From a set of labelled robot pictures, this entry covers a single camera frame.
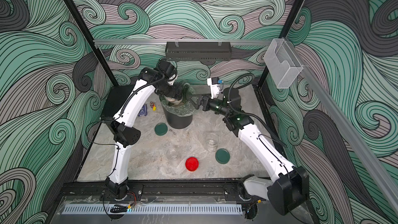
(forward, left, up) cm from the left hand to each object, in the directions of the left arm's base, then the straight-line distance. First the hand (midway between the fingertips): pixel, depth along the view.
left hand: (174, 92), depth 83 cm
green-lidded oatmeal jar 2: (-17, -21, -24) cm, 37 cm away
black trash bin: (-5, +1, -22) cm, 23 cm away
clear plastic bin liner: (-10, -6, -2) cm, 12 cm away
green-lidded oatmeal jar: (-6, +1, -1) cm, 6 cm away
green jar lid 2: (-26, -27, -24) cm, 44 cm away
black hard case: (+10, +44, -20) cm, 50 cm away
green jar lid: (-10, +10, -24) cm, 28 cm away
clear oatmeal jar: (-25, +1, -23) cm, 35 cm away
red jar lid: (-30, -10, -25) cm, 40 cm away
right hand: (-12, -10, +9) cm, 18 cm away
